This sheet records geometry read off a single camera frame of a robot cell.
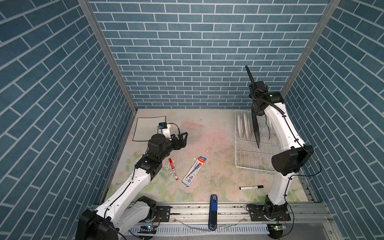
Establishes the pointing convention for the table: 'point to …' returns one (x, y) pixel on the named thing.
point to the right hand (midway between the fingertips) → (266, 106)
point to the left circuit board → (148, 229)
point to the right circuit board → (276, 227)
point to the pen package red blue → (193, 172)
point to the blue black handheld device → (213, 220)
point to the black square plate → (255, 125)
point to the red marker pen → (174, 171)
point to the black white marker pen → (259, 186)
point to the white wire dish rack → (248, 155)
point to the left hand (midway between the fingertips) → (183, 134)
